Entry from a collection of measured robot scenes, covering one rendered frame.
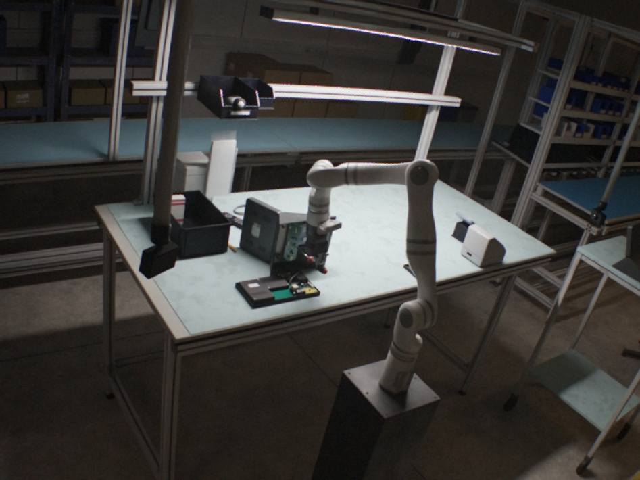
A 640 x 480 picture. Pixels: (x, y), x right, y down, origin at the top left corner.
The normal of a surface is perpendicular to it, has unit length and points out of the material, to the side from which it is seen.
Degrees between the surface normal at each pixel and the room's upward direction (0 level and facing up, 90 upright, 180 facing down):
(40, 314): 0
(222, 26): 90
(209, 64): 90
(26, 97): 90
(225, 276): 0
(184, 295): 0
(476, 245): 90
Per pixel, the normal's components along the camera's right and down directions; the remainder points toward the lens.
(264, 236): -0.54, 0.29
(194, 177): 0.57, 0.47
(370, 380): 0.20, -0.87
